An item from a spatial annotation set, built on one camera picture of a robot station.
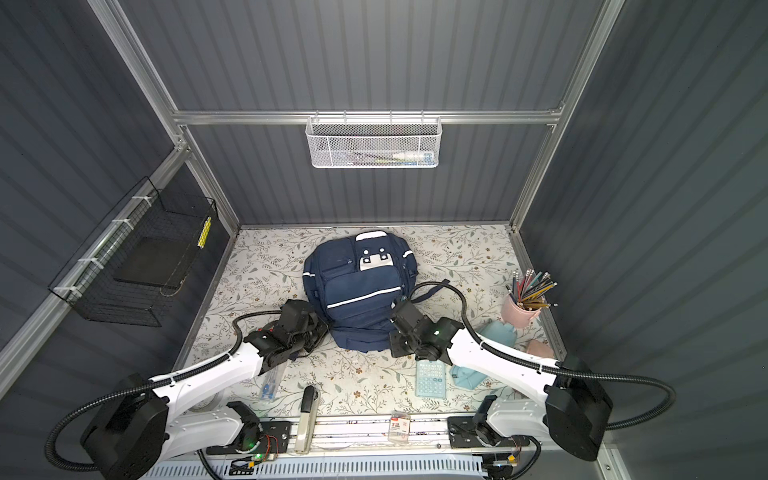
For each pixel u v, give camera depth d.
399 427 0.73
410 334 0.60
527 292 0.88
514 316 0.87
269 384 0.82
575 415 0.41
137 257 0.73
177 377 0.46
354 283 0.95
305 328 0.68
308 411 0.74
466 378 0.79
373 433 0.75
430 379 0.81
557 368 0.44
